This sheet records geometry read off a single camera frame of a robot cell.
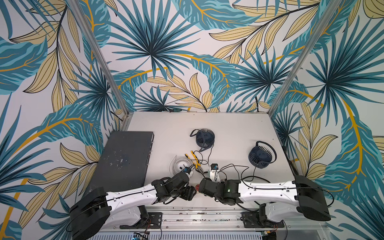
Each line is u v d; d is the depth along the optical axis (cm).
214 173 68
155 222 73
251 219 74
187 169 75
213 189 58
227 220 75
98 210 40
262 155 90
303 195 48
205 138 97
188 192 70
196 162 93
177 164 86
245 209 77
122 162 89
